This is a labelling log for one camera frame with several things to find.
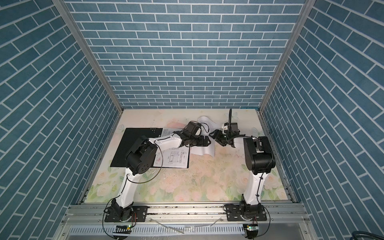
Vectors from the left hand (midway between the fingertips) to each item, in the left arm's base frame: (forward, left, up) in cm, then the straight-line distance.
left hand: (206, 143), depth 98 cm
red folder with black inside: (+8, +58, -5) cm, 59 cm away
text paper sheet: (+15, -2, -1) cm, 15 cm away
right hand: (+6, -4, +1) cm, 7 cm away
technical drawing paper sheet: (-9, +20, -3) cm, 22 cm away
